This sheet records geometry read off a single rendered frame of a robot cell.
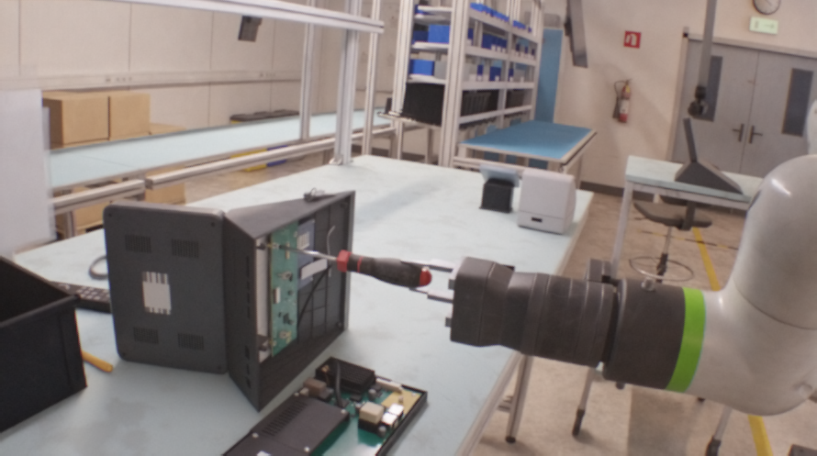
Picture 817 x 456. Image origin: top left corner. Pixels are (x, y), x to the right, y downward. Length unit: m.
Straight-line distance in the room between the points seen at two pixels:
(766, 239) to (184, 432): 0.57
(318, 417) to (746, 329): 0.42
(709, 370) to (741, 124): 6.80
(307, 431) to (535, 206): 0.95
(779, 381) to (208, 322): 0.58
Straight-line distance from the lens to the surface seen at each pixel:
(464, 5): 3.28
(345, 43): 1.98
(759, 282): 0.45
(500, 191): 1.53
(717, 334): 0.48
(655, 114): 7.07
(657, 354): 0.47
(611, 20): 7.11
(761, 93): 7.28
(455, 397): 0.69
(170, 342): 0.71
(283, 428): 0.59
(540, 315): 0.47
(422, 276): 0.53
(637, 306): 0.47
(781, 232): 0.42
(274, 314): 0.64
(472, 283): 0.48
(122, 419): 0.66
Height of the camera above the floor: 1.39
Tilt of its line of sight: 14 degrees down
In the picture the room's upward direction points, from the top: 5 degrees clockwise
